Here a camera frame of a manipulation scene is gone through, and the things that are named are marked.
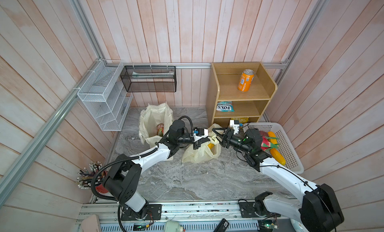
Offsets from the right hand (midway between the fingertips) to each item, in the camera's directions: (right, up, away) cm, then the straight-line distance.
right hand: (212, 133), depth 73 cm
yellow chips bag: (+28, +7, +33) cm, 44 cm away
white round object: (-19, -42, -7) cm, 46 cm away
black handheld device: (+4, -43, -6) cm, 43 cm away
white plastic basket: (+48, -18, +10) cm, 52 cm away
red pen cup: (-63, -22, -2) cm, 67 cm away
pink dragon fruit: (+35, -9, +15) cm, 39 cm away
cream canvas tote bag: (-37, +8, +20) cm, 42 cm away
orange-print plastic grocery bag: (-1, -8, +1) cm, 9 cm away
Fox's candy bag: (+11, +15, +19) cm, 27 cm away
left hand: (0, -4, 0) cm, 4 cm away
